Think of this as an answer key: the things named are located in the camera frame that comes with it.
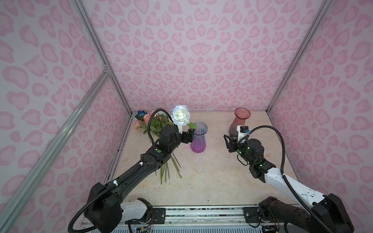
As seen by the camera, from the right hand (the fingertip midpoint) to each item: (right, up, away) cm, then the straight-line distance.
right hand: (227, 134), depth 79 cm
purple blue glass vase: (-14, -9, +25) cm, 30 cm away
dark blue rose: (-57, +14, +30) cm, 66 cm away
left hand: (-21, +5, -2) cm, 21 cm away
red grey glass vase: (+13, +12, +14) cm, 23 cm away
